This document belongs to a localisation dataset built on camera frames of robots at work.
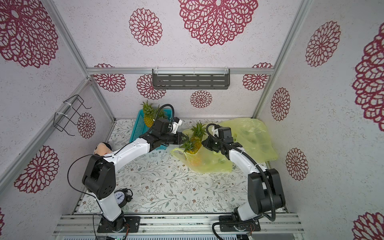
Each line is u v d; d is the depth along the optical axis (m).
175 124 0.78
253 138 1.09
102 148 0.92
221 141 0.67
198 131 0.90
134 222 0.75
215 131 0.82
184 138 0.83
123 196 0.80
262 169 0.46
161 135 0.69
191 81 0.95
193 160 0.86
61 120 0.73
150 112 1.03
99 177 0.47
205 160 0.93
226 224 0.73
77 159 0.47
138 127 1.06
